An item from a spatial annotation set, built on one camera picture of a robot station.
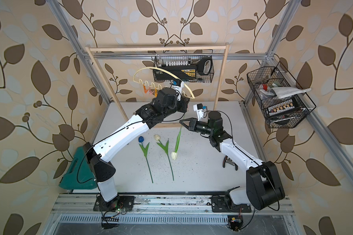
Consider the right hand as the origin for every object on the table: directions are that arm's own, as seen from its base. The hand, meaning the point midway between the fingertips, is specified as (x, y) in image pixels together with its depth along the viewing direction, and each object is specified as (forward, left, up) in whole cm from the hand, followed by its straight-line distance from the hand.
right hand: (179, 121), depth 76 cm
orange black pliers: (-11, -28, -25) cm, 39 cm away
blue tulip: (-3, +24, -25) cm, 34 cm away
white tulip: (+5, +16, -24) cm, 29 cm away
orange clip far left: (+21, +20, +4) cm, 29 cm away
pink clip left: (+43, +23, -16) cm, 51 cm away
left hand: (+5, -5, +12) cm, 14 cm away
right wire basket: (+22, -48, +8) cm, 54 cm away
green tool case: (-20, +56, -20) cm, 62 cm away
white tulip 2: (-15, +3, -8) cm, 17 cm away
